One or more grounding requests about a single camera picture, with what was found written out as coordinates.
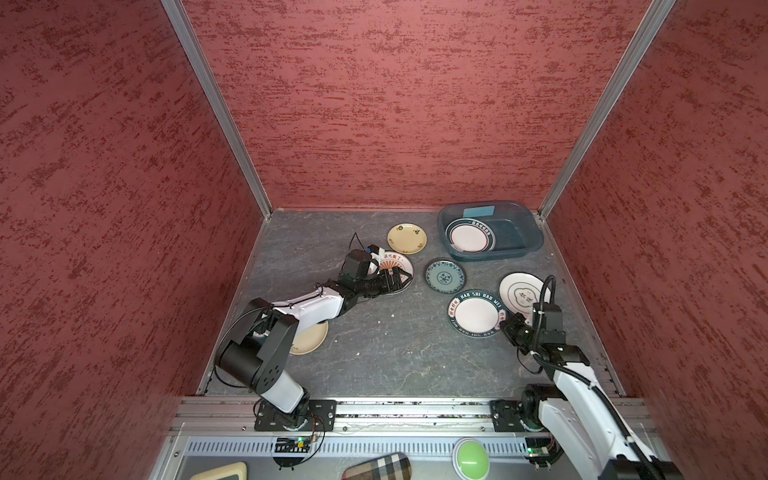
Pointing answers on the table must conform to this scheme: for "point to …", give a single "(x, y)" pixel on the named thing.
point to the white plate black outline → (519, 291)
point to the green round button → (471, 459)
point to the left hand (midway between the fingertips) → (402, 285)
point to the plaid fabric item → (396, 466)
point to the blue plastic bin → (516, 231)
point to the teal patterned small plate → (445, 275)
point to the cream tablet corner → (223, 471)
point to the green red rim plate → (471, 235)
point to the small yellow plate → (407, 238)
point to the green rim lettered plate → (475, 313)
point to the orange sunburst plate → (395, 259)
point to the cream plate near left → (310, 338)
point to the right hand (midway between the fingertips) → (495, 326)
